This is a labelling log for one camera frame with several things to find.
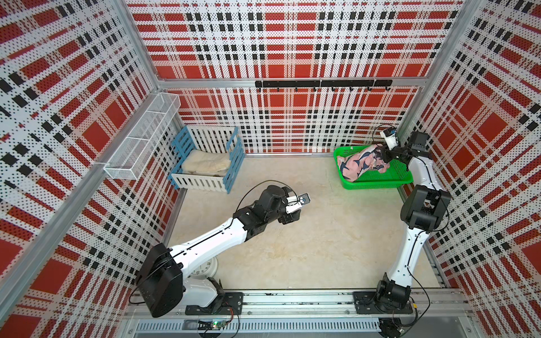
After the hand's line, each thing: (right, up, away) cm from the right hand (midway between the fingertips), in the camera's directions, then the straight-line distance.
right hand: (380, 144), depth 98 cm
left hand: (-42, -23, -18) cm, 51 cm away
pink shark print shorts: (-13, -10, 0) cm, 16 cm away
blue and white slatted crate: (-88, +5, +16) cm, 90 cm away
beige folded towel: (-87, -8, +12) cm, 88 cm away
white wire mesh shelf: (-114, -7, -7) cm, 114 cm away
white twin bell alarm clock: (-75, -50, -21) cm, 93 cm away
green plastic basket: (+15, -15, +12) cm, 24 cm away
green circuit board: (-70, -65, -29) cm, 100 cm away
